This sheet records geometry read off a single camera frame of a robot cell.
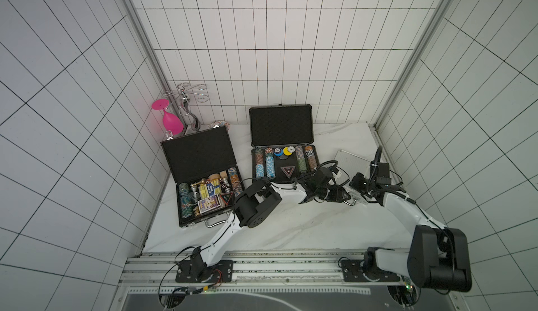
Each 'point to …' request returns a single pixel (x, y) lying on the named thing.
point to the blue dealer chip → (278, 151)
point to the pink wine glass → (171, 122)
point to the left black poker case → (208, 181)
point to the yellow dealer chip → (286, 152)
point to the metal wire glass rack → (182, 92)
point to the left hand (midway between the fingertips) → (344, 200)
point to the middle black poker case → (281, 137)
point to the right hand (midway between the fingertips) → (354, 177)
